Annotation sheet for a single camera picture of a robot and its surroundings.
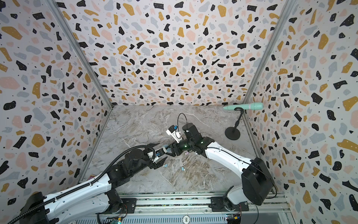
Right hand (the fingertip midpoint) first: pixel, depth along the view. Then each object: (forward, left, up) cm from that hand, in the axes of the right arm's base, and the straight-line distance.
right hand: (165, 148), depth 73 cm
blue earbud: (-3, -8, -20) cm, 22 cm away
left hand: (+1, +1, -1) cm, 2 cm away
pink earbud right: (-3, -12, +1) cm, 12 cm away
